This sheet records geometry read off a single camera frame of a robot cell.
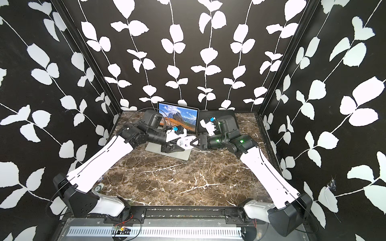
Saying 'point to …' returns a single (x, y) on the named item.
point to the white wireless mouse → (185, 141)
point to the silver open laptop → (176, 115)
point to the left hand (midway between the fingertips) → (183, 140)
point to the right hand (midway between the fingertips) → (192, 142)
